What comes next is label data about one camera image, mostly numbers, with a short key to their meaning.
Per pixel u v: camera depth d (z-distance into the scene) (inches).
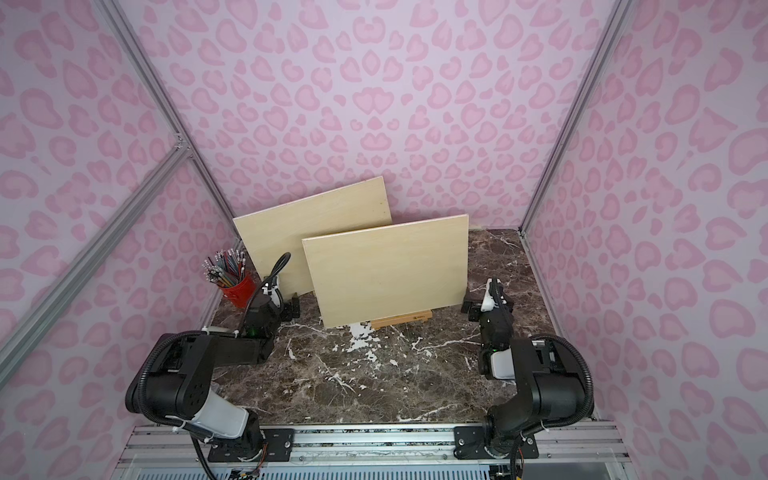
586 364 16.7
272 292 31.5
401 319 35.6
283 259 29.5
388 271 32.0
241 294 36.3
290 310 34.7
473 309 32.2
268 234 32.5
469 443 28.9
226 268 36.7
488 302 31.0
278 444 28.7
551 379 17.8
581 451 28.4
